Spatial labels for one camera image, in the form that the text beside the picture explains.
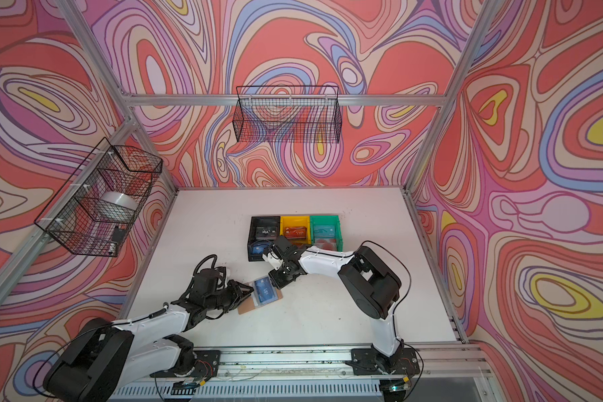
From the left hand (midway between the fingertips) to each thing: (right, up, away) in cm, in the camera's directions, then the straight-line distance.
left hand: (256, 289), depth 86 cm
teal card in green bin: (+25, +19, +16) cm, 35 cm away
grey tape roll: (-38, +31, -12) cm, 51 cm away
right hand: (+7, 0, +4) cm, 8 cm away
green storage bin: (+27, +24, +16) cm, 39 cm away
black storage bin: (0, +19, +16) cm, 25 cm away
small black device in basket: (-39, +21, -12) cm, 46 cm away
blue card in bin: (-1, +13, +13) cm, 18 cm away
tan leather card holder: (-1, -4, -1) cm, 4 cm away
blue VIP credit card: (+3, -1, +1) cm, 3 cm away
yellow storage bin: (+13, +23, +12) cm, 30 cm away
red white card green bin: (+26, +14, +13) cm, 33 cm away
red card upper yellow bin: (+15, +19, +16) cm, 29 cm away
